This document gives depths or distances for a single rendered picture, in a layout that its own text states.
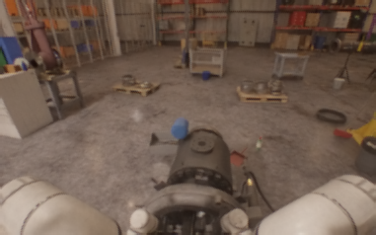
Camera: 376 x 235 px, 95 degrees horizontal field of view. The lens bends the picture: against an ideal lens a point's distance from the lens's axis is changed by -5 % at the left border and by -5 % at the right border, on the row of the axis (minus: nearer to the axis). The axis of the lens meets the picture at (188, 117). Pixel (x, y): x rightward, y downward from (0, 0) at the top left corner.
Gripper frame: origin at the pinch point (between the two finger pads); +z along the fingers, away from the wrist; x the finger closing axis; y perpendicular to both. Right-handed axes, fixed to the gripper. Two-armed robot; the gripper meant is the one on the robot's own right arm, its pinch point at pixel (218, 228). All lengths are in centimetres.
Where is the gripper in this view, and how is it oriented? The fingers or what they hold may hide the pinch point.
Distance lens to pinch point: 129.9
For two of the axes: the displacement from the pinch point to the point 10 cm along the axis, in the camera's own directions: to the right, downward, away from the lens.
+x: 9.8, 0.2, 1.9
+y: 1.0, 7.8, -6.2
